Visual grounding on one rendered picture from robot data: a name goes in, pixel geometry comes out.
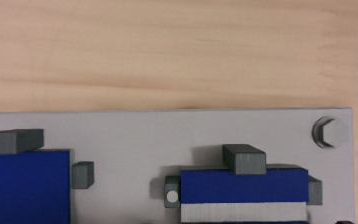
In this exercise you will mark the grey metal plate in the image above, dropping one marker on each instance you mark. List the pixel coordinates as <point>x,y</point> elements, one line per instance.
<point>134,150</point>

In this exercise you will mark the blue rectangular plate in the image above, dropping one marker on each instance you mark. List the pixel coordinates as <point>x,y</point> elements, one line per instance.
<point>36,187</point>

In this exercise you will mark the blue rectangular block with white stripe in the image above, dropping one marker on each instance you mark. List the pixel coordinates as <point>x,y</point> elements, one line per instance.
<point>215,195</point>

